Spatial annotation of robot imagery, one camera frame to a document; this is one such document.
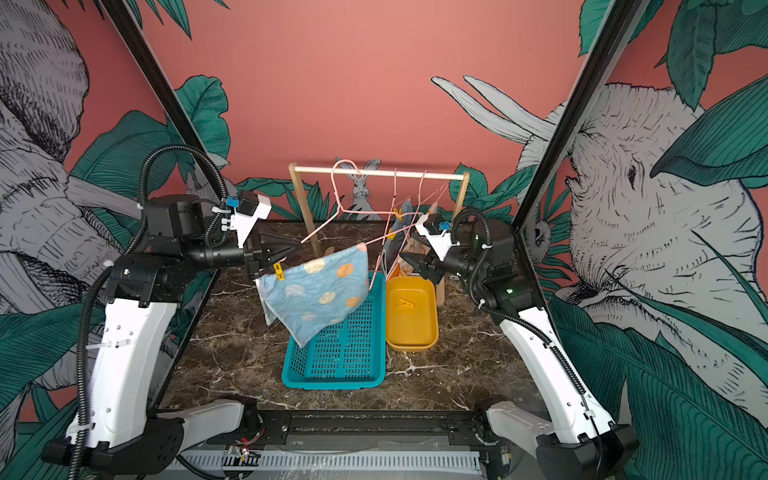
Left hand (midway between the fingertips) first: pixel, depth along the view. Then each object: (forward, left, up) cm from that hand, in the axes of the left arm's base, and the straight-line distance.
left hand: (297, 242), depth 56 cm
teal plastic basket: (-7, -6, -43) cm, 44 cm away
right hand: (+4, -22, -5) cm, 23 cm away
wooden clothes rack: (+15, -36, -43) cm, 58 cm away
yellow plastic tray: (+2, -25, -42) cm, 49 cm away
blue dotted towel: (-1, 0, -17) cm, 17 cm away
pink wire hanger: (+52, -8, -41) cm, 66 cm away
